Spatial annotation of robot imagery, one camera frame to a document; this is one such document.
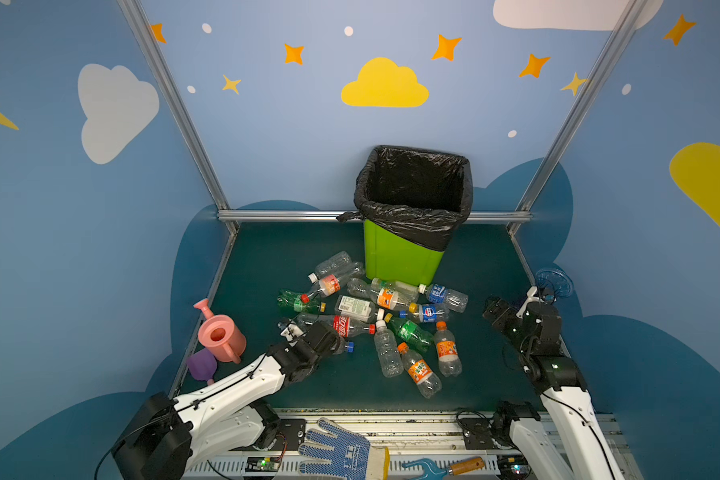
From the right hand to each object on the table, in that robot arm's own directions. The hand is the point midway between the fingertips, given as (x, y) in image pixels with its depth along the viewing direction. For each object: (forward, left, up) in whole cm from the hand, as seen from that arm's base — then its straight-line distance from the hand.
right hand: (505, 303), depth 78 cm
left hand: (-9, +48, -13) cm, 50 cm away
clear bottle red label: (+12, +49, -13) cm, 52 cm away
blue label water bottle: (+10, +13, -13) cm, 21 cm away
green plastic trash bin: (+18, +31, -6) cm, 36 cm away
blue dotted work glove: (-35, +39, -17) cm, 55 cm away
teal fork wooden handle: (-37, +19, -18) cm, 45 cm away
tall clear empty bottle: (-10, +30, -13) cm, 35 cm away
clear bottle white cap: (+21, +50, -14) cm, 56 cm away
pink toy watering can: (-10, +77, -7) cm, 78 cm away
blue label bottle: (-8, +41, -15) cm, 45 cm away
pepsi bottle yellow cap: (+3, +16, -14) cm, 21 cm away
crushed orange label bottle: (+6, +32, -10) cm, 34 cm away
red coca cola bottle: (-3, +43, -13) cm, 45 cm away
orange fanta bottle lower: (-15, +22, -13) cm, 29 cm away
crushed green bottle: (+5, +59, -14) cm, 61 cm away
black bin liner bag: (+22, +24, +17) cm, 37 cm away
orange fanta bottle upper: (-9, +14, -13) cm, 21 cm away
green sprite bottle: (-4, +24, -13) cm, 27 cm away
